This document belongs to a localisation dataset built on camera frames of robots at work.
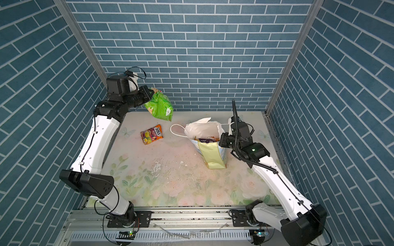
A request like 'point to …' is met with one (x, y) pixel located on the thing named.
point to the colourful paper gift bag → (205, 135)
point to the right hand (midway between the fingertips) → (222, 136)
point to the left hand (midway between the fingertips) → (159, 90)
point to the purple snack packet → (207, 140)
